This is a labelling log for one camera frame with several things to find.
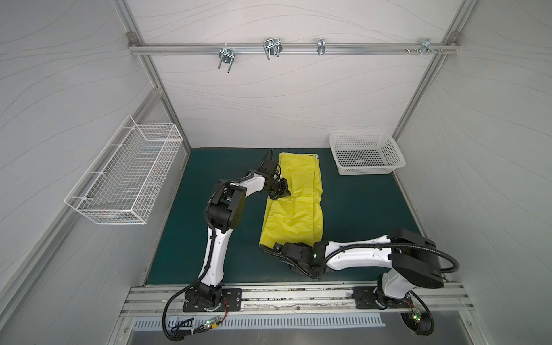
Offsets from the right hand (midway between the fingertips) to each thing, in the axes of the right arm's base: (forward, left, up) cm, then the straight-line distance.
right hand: (296, 253), depth 84 cm
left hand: (+27, +1, +1) cm, 27 cm away
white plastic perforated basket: (+57, -39, -1) cm, 69 cm away
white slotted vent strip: (-25, +46, 0) cm, 52 cm away
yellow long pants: (+15, -1, +2) cm, 15 cm away
